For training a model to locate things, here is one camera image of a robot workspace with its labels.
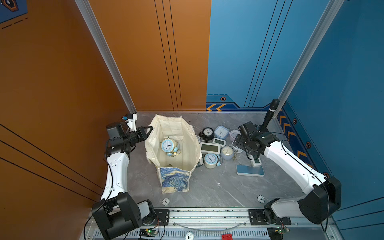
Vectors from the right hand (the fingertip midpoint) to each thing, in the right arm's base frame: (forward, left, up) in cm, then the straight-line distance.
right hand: (241, 145), depth 82 cm
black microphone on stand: (+20, -20, +13) cm, 31 cm away
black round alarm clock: (+17, +18, -12) cm, 27 cm away
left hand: (+5, +48, +11) cm, 50 cm away
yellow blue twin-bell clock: (+3, +41, -6) cm, 41 cm away
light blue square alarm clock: (+19, +8, -12) cm, 24 cm away
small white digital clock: (+12, +10, -13) cm, 20 cm away
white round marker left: (-25, +42, -16) cm, 51 cm away
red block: (-40, +11, -14) cm, 44 cm away
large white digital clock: (+5, +17, -11) cm, 21 cm away
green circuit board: (-38, +48, -17) cm, 64 cm away
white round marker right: (-23, -9, -16) cm, 30 cm away
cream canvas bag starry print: (-19, +34, +8) cm, 40 cm away
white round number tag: (-40, +28, -9) cm, 50 cm away
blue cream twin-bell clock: (-3, +16, -11) cm, 20 cm away
